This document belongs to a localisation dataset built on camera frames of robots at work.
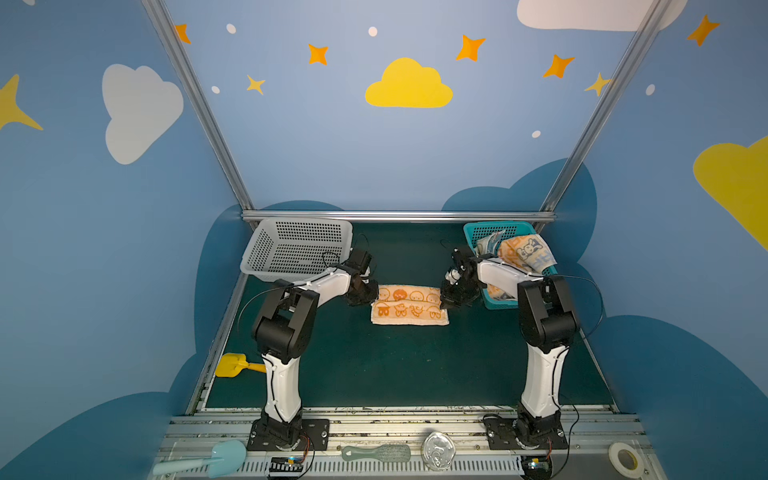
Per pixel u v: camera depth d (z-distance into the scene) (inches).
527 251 41.1
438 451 26.6
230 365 33.0
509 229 43.8
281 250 45.1
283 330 20.5
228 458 27.8
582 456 28.5
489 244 41.4
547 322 21.5
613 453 28.3
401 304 37.8
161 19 27.3
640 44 29.2
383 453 27.9
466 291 33.7
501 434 29.4
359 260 32.2
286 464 28.6
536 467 28.9
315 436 29.0
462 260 33.1
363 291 34.9
